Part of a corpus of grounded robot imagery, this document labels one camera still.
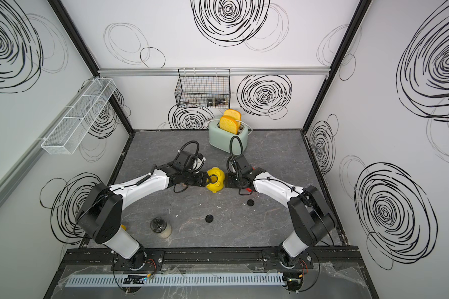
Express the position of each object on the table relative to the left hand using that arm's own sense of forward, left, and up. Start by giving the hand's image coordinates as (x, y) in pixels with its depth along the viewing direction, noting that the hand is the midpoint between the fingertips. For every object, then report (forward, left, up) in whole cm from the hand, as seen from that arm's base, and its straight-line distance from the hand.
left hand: (208, 180), depth 88 cm
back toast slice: (+34, -11, +14) cm, 38 cm away
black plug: (-15, -1, -9) cm, 17 cm away
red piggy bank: (-14, -17, +20) cm, 29 cm away
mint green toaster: (+23, -6, +3) cm, 24 cm away
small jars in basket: (+30, -4, +24) cm, 38 cm away
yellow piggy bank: (0, -4, +1) cm, 4 cm away
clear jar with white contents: (-22, +17, +2) cm, 28 cm away
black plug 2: (-7, -21, -8) cm, 23 cm away
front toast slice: (+27, -9, +12) cm, 31 cm away
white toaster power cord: (+33, -1, +9) cm, 34 cm away
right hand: (0, -10, -1) cm, 10 cm away
